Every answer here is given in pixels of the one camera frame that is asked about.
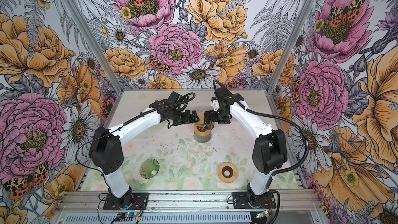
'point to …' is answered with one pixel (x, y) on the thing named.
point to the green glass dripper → (149, 168)
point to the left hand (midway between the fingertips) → (191, 124)
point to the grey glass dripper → (203, 128)
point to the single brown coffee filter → (201, 116)
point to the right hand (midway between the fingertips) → (213, 126)
